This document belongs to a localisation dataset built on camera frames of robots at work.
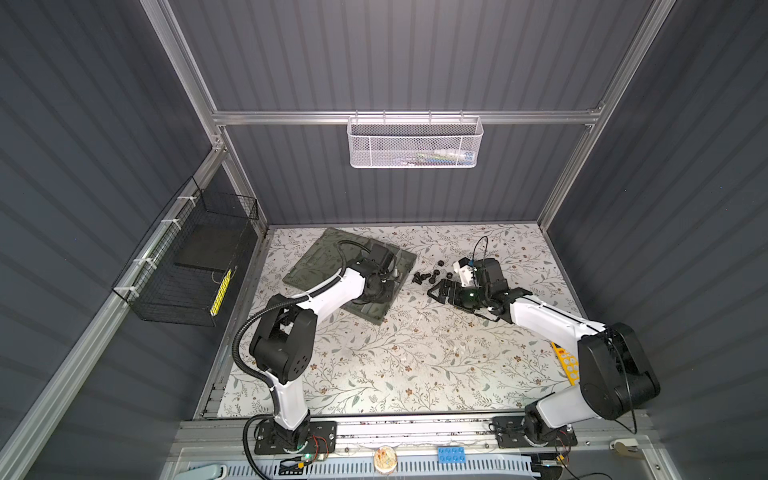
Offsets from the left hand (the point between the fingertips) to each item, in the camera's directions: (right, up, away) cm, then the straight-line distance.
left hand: (385, 295), depth 92 cm
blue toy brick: (+16, -34, -23) cm, 44 cm away
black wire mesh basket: (-51, +8, -20) cm, 55 cm away
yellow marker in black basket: (-38, +4, -24) cm, 45 cm away
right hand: (+17, 0, -5) cm, 17 cm away
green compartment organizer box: (-24, +9, +15) cm, 30 cm away
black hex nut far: (+20, +10, +16) cm, 27 cm away
